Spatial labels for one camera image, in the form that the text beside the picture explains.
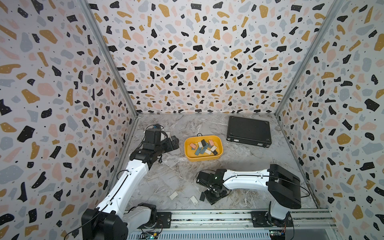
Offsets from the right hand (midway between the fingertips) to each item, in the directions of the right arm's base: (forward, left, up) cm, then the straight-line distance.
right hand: (211, 201), depth 80 cm
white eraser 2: (+33, -2, +1) cm, 33 cm away
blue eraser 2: (+31, +5, +1) cm, 32 cm away
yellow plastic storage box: (+30, +14, 0) cm, 33 cm away
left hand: (+24, +21, +21) cm, 38 cm away
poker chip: (+45, +8, 0) cm, 46 cm away
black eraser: (+37, +5, +2) cm, 37 cm away
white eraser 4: (+2, +20, +1) cm, 21 cm away
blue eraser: (+31, +8, +1) cm, 32 cm away
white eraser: (+35, +7, +2) cm, 36 cm away
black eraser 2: (+30, -3, +1) cm, 30 cm away
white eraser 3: (+30, +2, +2) cm, 30 cm away
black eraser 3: (+2, +5, 0) cm, 5 cm away
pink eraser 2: (+37, 0, +2) cm, 37 cm away
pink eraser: (+35, +12, +1) cm, 37 cm away
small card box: (+43, +30, +3) cm, 53 cm away
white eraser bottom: (0, +9, +1) cm, 9 cm away
